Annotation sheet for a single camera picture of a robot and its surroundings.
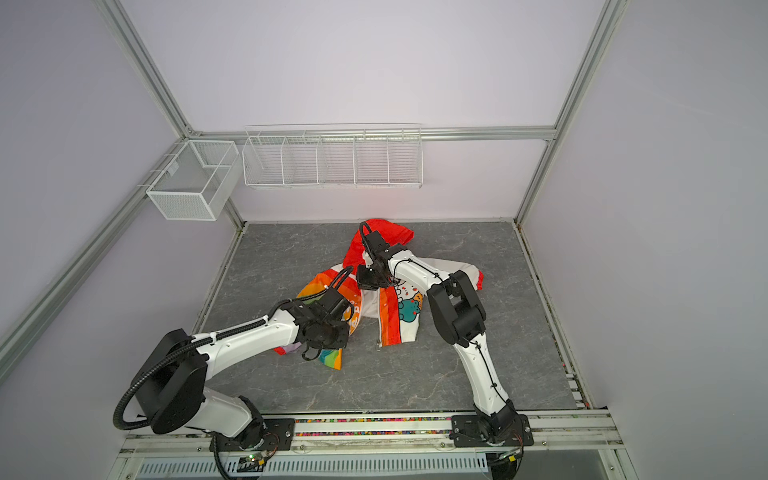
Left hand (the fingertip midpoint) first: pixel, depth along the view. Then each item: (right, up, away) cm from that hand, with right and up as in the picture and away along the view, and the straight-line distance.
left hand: (343, 345), depth 84 cm
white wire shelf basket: (+11, +61, +21) cm, 65 cm away
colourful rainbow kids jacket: (+15, +8, +7) cm, 18 cm away
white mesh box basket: (-50, +49, +12) cm, 71 cm away
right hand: (+3, +15, +12) cm, 20 cm away
